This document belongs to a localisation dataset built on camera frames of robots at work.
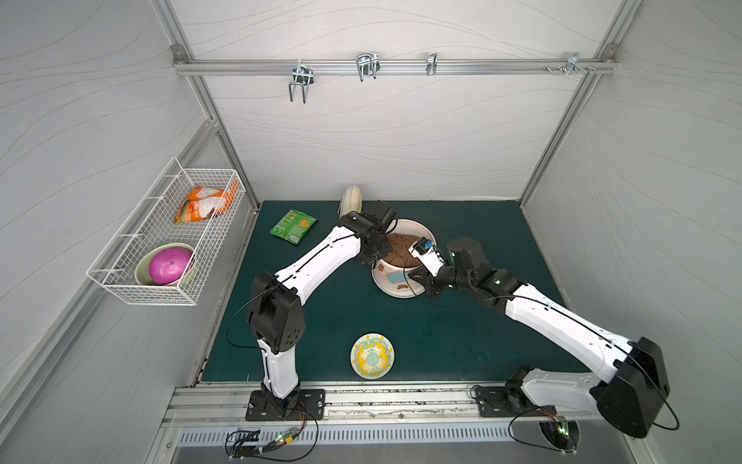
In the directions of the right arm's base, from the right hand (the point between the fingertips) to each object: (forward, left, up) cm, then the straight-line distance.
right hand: (411, 270), depth 77 cm
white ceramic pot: (+1, +5, -6) cm, 8 cm away
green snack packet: (+28, +44, -17) cm, 55 cm away
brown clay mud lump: (+10, +3, -7) cm, 12 cm away
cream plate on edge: (+27, +19, -1) cm, 33 cm away
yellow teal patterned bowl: (-17, +10, -19) cm, 27 cm away
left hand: (+7, +7, -4) cm, 11 cm away
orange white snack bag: (+7, +53, +16) cm, 56 cm away
